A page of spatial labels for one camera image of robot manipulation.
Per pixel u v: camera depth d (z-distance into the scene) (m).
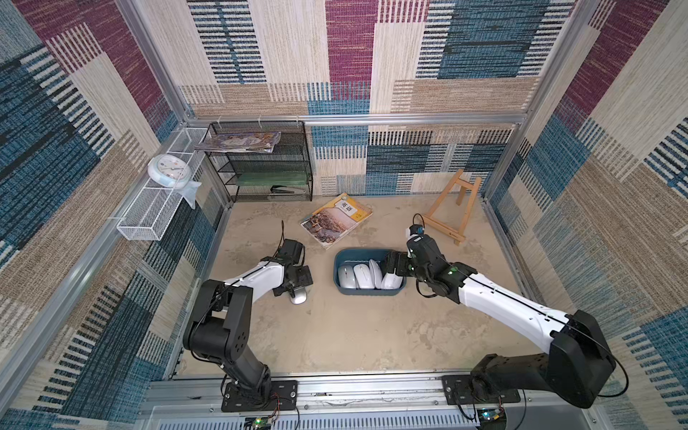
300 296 0.92
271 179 0.99
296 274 0.85
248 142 0.87
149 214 0.91
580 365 0.40
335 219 1.12
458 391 0.73
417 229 0.75
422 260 0.63
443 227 1.04
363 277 0.93
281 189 1.08
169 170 0.76
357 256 1.12
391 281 0.91
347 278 0.94
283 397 0.73
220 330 0.46
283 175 1.11
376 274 0.92
